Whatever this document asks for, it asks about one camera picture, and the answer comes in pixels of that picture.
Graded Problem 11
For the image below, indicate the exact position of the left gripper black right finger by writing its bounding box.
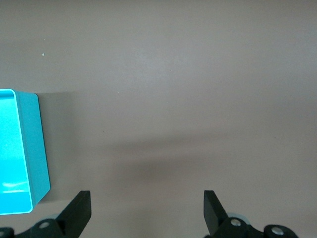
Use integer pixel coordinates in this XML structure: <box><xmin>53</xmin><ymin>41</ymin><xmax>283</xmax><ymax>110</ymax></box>
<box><xmin>204</xmin><ymin>190</ymin><xmax>299</xmax><ymax>238</ymax></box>

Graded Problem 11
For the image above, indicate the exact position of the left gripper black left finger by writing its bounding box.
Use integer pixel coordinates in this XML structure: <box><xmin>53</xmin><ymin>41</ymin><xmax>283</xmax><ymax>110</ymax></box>
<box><xmin>0</xmin><ymin>190</ymin><xmax>92</xmax><ymax>238</ymax></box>

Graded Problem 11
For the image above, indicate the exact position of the teal plastic bin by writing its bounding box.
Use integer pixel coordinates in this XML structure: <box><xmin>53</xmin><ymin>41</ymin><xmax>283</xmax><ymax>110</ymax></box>
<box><xmin>0</xmin><ymin>88</ymin><xmax>52</xmax><ymax>215</ymax></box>

